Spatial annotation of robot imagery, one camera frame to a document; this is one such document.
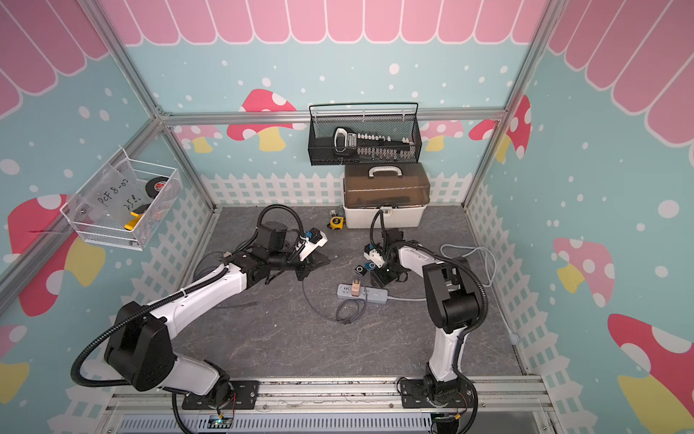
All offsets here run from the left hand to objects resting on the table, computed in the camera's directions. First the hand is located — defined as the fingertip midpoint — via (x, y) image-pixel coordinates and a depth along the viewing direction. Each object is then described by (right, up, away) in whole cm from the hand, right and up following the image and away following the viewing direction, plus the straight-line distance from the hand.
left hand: (326, 263), depth 81 cm
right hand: (+18, -7, +17) cm, 26 cm away
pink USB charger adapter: (+9, -9, +7) cm, 14 cm away
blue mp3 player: (+14, -3, +19) cm, 24 cm away
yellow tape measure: (+1, +13, +32) cm, 34 cm away
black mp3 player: (+11, -5, +19) cm, 22 cm away
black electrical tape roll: (-51, +23, -1) cm, 56 cm away
